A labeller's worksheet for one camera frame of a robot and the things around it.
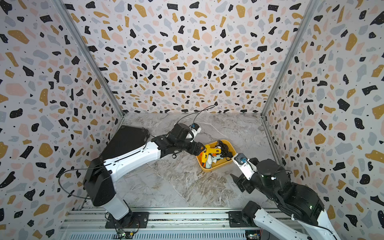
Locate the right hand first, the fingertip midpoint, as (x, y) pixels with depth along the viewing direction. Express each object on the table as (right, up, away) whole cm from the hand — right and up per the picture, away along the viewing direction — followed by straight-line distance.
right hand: (238, 167), depth 61 cm
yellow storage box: (-2, -5, +29) cm, 29 cm away
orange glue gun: (-14, -5, +27) cm, 30 cm away
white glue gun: (-10, -3, +28) cm, 30 cm away
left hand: (-15, +7, +19) cm, 25 cm away
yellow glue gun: (-11, +3, +27) cm, 29 cm away
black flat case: (-68, +9, +43) cm, 81 cm away
